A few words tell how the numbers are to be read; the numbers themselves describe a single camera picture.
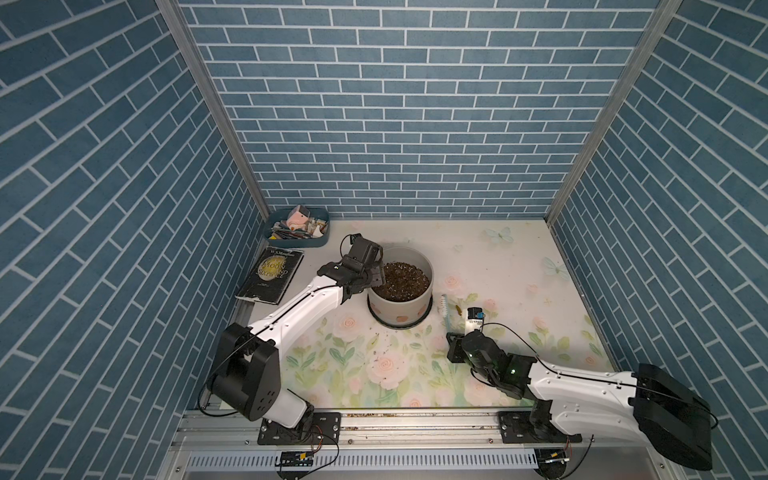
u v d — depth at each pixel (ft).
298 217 3.67
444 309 2.84
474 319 2.42
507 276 3.44
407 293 2.89
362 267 2.15
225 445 2.37
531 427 2.17
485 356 2.04
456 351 2.39
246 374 1.39
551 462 2.31
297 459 2.36
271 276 3.34
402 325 2.90
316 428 2.41
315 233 3.62
